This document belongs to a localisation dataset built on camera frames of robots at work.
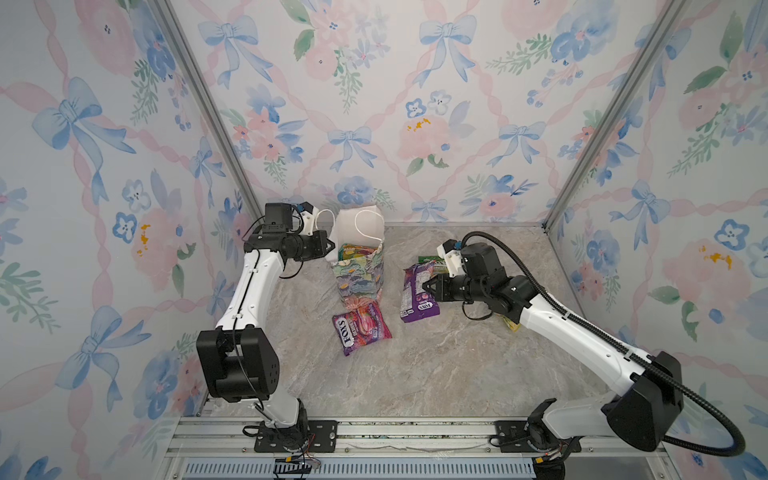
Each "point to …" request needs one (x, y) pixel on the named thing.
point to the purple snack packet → (418, 301)
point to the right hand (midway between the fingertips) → (423, 284)
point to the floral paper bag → (357, 242)
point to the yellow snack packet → (511, 324)
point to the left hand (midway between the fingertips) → (334, 241)
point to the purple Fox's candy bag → (362, 325)
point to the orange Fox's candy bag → (349, 252)
